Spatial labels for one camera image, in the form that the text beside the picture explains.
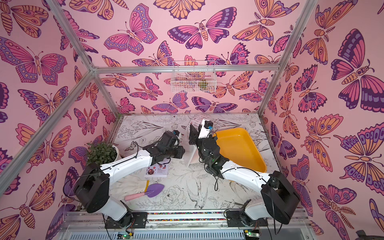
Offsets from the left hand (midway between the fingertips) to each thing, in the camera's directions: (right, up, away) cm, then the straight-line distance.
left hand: (185, 150), depth 86 cm
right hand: (+6, +15, -12) cm, 20 cm away
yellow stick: (-22, -20, -1) cm, 30 cm away
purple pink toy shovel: (-18, -22, -3) cm, 29 cm away
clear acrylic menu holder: (+2, 0, -2) cm, 3 cm away
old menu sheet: (-18, -13, +5) cm, 23 cm away
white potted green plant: (-44, -1, -7) cm, 45 cm away
